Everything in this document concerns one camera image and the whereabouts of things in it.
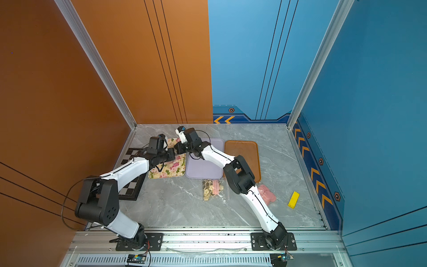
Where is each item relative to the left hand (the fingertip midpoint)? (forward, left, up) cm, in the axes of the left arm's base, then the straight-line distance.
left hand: (175, 150), depth 94 cm
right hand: (+3, 0, 0) cm, 3 cm away
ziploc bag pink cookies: (-24, -51, -7) cm, 57 cm away
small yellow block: (-24, -64, -9) cm, 69 cm away
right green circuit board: (-49, -51, -11) cm, 72 cm away
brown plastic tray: (+8, -45, -12) cm, 47 cm away
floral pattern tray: (-7, +1, -9) cm, 12 cm away
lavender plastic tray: (-7, -16, -8) cm, 20 cm away
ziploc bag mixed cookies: (-20, -24, -7) cm, 32 cm away
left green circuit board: (-50, +10, -12) cm, 52 cm away
